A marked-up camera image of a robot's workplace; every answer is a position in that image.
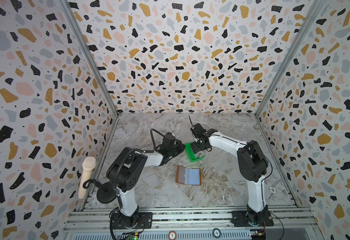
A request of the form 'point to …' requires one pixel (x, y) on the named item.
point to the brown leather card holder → (189, 176)
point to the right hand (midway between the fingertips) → (198, 144)
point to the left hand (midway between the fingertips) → (189, 142)
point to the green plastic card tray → (190, 154)
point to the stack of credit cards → (199, 154)
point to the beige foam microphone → (88, 164)
